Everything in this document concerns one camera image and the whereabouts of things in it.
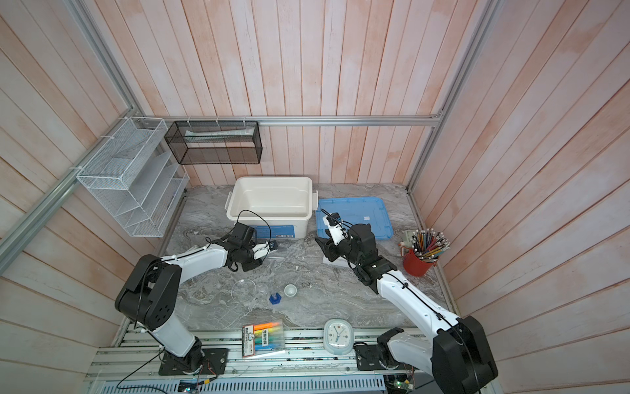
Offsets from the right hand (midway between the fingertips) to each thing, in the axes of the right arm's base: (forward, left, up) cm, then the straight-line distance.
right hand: (322, 233), depth 81 cm
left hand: (0, +26, -17) cm, 31 cm away
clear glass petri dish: (-13, +29, -19) cm, 37 cm away
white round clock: (-28, -5, -17) cm, 33 cm away
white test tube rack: (-11, -5, +1) cm, 12 cm away
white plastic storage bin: (+25, +21, -16) cm, 37 cm away
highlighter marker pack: (-29, +19, -17) cm, 39 cm away
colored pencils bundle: (+2, -39, -8) cm, 40 cm away
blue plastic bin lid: (+26, -16, -19) cm, 36 cm away
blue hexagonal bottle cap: (-16, +17, -18) cm, 29 cm away
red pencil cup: (-5, -33, -12) cm, 36 cm away
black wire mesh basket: (+44, +48, +6) cm, 65 cm away
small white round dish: (-13, +11, -18) cm, 25 cm away
